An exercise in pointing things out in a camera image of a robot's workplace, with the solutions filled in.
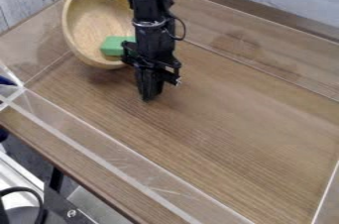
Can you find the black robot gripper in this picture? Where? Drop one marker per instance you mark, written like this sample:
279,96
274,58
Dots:
164,67

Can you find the green rectangular block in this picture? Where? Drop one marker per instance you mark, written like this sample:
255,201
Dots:
111,46

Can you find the brown wooden bowl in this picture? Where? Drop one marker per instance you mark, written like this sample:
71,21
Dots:
90,21

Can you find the clear acrylic tray walls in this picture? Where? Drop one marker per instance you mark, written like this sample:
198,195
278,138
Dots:
236,147

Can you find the blue object at edge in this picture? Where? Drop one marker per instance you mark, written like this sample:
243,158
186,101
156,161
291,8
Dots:
5,81

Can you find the black table leg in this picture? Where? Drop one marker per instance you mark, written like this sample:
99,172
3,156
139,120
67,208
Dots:
56,180

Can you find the grey metal base plate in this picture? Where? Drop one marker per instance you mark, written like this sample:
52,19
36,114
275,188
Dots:
60,211

